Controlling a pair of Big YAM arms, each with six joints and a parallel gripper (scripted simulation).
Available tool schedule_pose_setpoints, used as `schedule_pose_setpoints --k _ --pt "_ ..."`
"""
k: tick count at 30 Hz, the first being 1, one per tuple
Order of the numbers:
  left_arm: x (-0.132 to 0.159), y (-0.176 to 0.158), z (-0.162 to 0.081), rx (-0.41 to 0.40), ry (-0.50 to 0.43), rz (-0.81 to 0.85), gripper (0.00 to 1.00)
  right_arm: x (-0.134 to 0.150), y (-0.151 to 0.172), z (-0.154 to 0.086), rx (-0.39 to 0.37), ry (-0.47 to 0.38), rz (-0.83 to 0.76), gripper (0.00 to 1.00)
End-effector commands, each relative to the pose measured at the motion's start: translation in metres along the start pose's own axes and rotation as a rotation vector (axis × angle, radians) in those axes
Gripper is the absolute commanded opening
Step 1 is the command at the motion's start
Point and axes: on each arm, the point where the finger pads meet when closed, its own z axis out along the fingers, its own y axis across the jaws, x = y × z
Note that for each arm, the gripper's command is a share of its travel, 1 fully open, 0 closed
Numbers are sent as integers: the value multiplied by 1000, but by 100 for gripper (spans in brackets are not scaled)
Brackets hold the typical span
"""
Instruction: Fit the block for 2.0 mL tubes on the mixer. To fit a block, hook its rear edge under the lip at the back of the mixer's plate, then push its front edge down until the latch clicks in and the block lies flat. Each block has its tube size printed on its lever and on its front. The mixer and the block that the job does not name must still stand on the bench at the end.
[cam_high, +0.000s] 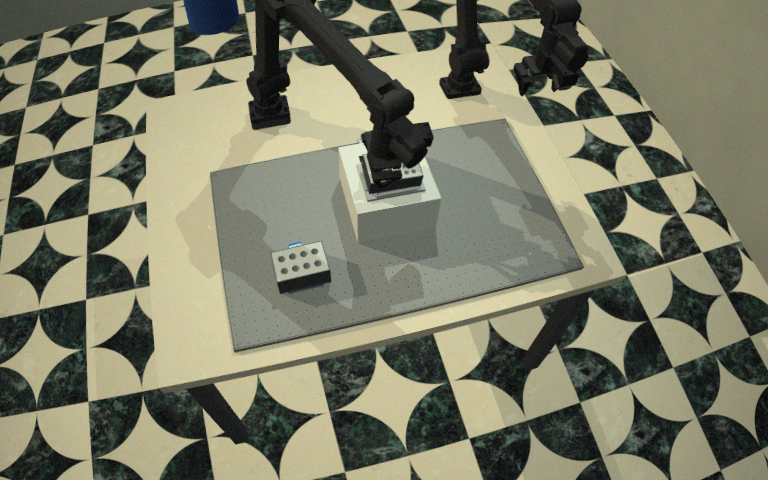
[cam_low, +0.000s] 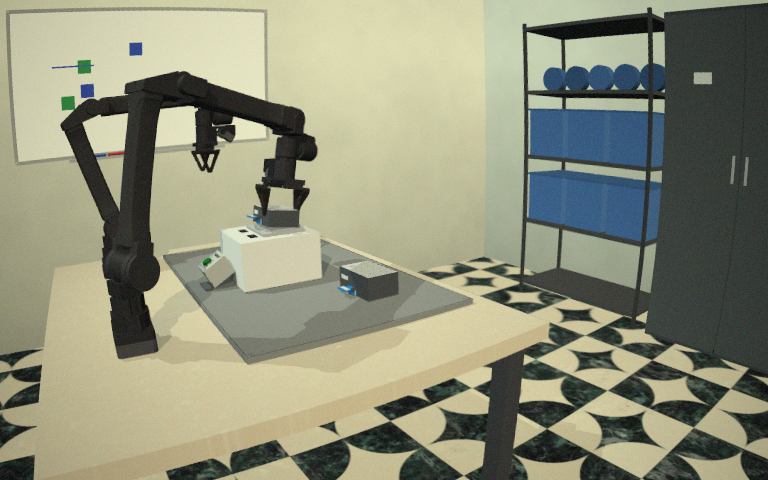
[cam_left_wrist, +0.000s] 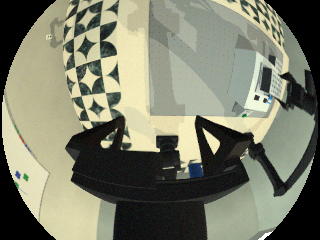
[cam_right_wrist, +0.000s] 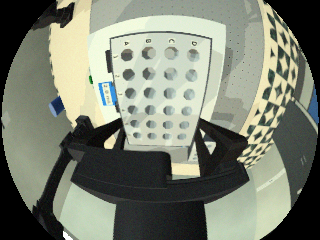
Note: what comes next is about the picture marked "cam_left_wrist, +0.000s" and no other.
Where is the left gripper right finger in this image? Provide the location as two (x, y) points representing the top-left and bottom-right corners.
(195, 115), (251, 176)

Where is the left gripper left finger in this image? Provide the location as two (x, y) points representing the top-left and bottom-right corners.
(70, 116), (126, 149)

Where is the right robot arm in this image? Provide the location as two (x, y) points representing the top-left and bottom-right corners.
(248, 70), (318, 197)

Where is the white box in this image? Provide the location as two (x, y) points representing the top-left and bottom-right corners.
(227, 48), (278, 118)

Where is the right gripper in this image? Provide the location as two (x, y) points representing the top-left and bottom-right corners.
(274, 72), (306, 111)

